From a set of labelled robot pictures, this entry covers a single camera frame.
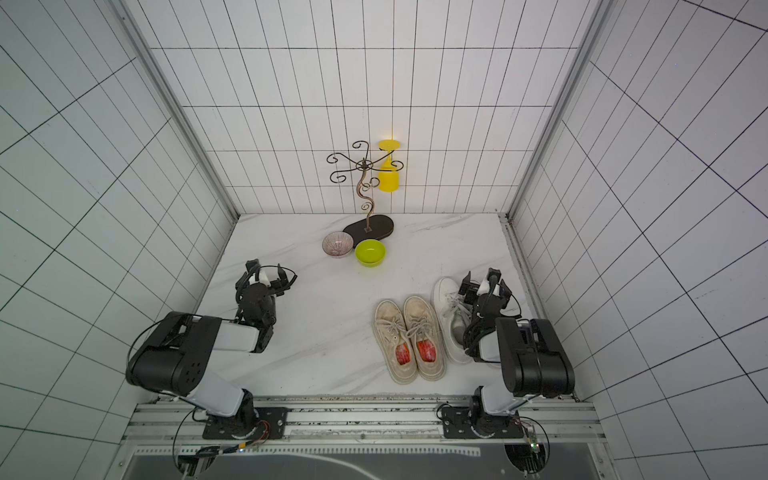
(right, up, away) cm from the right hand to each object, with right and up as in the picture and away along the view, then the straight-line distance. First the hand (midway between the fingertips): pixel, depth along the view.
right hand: (488, 273), depth 90 cm
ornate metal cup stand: (-41, +14, +24) cm, 49 cm away
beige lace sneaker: (-30, -16, -8) cm, 35 cm away
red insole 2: (-20, -20, -8) cm, 30 cm away
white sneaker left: (-13, -11, -8) cm, 18 cm away
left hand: (-70, 0, +3) cm, 70 cm away
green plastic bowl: (-38, +5, +16) cm, 41 cm away
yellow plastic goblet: (-31, +33, +13) cm, 47 cm away
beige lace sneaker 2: (-21, -14, -10) cm, 27 cm away
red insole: (-27, -22, -8) cm, 35 cm away
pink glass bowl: (-50, +9, +18) cm, 54 cm away
